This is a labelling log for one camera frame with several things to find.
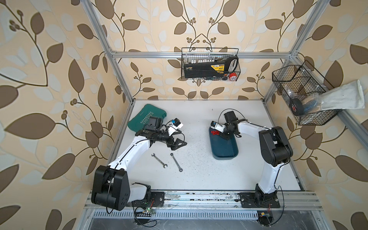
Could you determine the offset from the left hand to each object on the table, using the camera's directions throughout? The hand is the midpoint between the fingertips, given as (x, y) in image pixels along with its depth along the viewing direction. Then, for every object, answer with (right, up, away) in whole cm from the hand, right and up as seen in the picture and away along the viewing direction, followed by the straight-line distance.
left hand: (182, 137), depth 79 cm
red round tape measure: (+31, +36, +7) cm, 48 cm away
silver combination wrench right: (-1, -20, +5) cm, 21 cm away
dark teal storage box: (+25, -9, +11) cm, 29 cm away
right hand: (+27, 0, +21) cm, 35 cm away
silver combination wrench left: (-12, -18, +8) cm, 23 cm away
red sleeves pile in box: (+21, +1, +10) cm, 24 cm away
